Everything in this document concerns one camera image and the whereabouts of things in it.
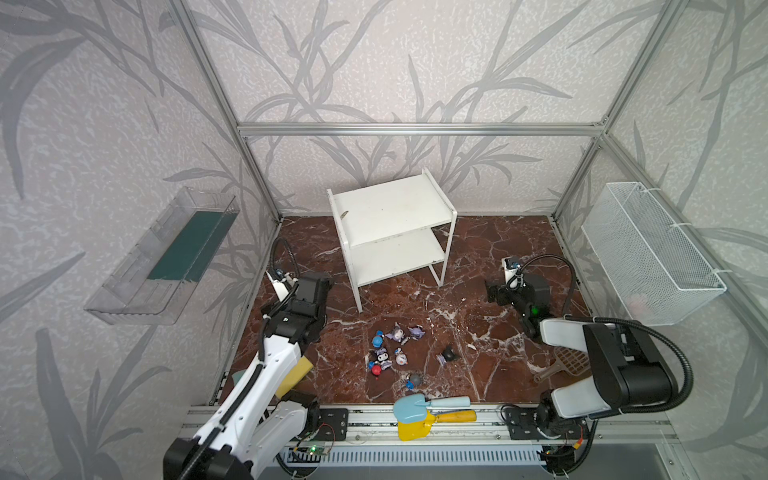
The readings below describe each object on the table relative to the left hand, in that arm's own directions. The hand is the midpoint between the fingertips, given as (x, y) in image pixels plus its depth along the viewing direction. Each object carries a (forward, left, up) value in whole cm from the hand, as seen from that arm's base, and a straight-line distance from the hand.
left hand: (293, 283), depth 79 cm
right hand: (+12, -61, -10) cm, 63 cm away
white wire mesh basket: (-6, -84, +16) cm, 85 cm away
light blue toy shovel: (-26, -32, -17) cm, 45 cm away
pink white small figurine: (-14, -29, -16) cm, 36 cm away
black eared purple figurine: (-7, -34, -15) cm, 38 cm away
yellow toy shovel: (-31, -34, -16) cm, 49 cm away
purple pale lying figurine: (-8, -28, -16) cm, 33 cm away
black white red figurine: (-15, -24, -16) cm, 33 cm away
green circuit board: (-36, -6, -20) cm, 42 cm away
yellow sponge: (-19, 0, -17) cm, 26 cm away
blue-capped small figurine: (-9, -22, -17) cm, 29 cm away
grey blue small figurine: (-20, -33, -16) cm, 42 cm away
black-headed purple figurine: (-13, -42, -16) cm, 47 cm away
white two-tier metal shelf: (+9, -27, +13) cm, 32 cm away
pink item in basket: (-7, -88, +2) cm, 88 cm away
